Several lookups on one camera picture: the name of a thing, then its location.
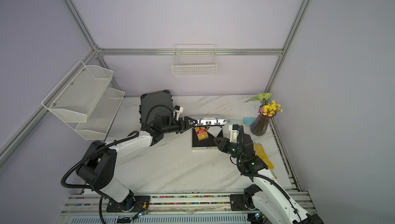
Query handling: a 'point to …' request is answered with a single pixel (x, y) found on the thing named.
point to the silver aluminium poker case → (207, 128)
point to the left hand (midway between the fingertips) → (194, 124)
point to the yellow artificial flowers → (269, 108)
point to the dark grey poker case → (151, 103)
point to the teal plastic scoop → (248, 121)
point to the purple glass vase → (260, 123)
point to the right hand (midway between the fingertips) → (215, 141)
